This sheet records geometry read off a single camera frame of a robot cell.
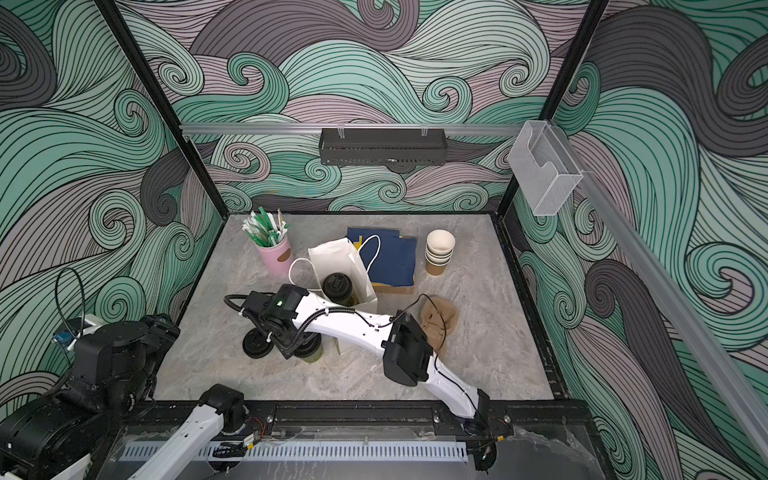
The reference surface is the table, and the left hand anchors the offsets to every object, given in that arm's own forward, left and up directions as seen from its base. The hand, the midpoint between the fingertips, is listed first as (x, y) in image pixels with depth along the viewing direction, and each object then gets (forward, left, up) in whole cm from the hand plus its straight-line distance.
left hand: (165, 321), depth 57 cm
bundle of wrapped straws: (+39, -4, -17) cm, 43 cm away
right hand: (+5, -22, -21) cm, 31 cm away
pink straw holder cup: (+32, -8, -23) cm, 41 cm away
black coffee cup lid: (+6, -7, -29) cm, 31 cm away
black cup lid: (+19, -30, -17) cm, 40 cm away
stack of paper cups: (+33, -61, -18) cm, 72 cm away
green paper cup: (+1, -25, -19) cm, 32 cm away
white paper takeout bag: (+25, -31, -11) cm, 41 cm away
